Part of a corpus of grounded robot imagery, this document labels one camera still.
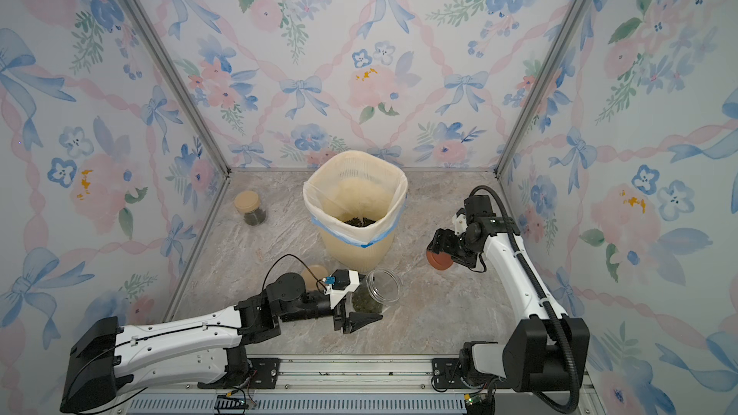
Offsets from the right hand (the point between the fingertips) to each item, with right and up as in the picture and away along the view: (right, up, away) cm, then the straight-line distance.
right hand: (444, 250), depth 82 cm
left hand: (-19, -7, -19) cm, 28 cm away
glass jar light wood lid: (-61, +13, +13) cm, 64 cm away
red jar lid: (-2, -3, -3) cm, 4 cm away
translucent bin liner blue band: (-26, +15, +16) cm, 34 cm away
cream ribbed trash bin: (-25, -4, +10) cm, 27 cm away
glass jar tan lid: (-32, -1, -28) cm, 42 cm away
